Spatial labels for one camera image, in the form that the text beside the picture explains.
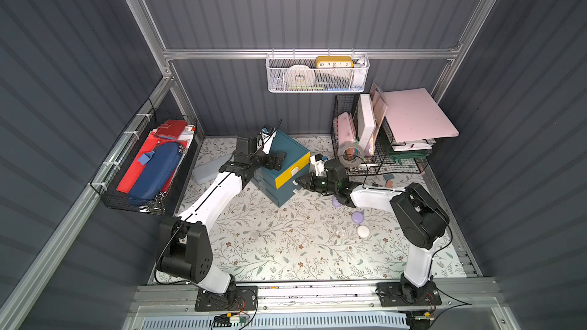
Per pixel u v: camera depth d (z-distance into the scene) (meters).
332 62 0.87
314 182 0.82
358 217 0.91
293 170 0.83
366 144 1.00
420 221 0.50
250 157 0.65
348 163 1.00
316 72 0.88
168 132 0.80
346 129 1.06
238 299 0.73
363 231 0.87
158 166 0.69
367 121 0.91
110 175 0.62
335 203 0.75
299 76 0.83
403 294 0.67
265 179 0.85
